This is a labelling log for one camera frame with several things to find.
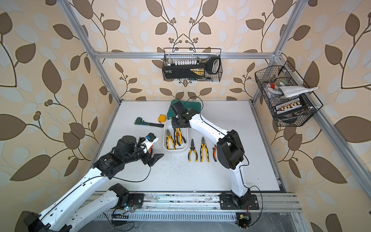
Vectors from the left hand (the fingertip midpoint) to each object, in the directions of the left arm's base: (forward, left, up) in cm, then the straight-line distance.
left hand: (157, 147), depth 74 cm
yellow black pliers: (+20, -2, -17) cm, 26 cm away
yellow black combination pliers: (+10, -26, -17) cm, 33 cm away
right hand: (+20, -8, -5) cm, 22 cm away
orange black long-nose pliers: (+5, -33, -17) cm, 38 cm away
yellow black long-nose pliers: (+9, -19, -18) cm, 27 cm away
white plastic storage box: (+25, -1, -15) cm, 29 cm away
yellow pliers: (+15, -9, -10) cm, 20 cm away
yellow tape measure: (+33, +5, -17) cm, 37 cm away
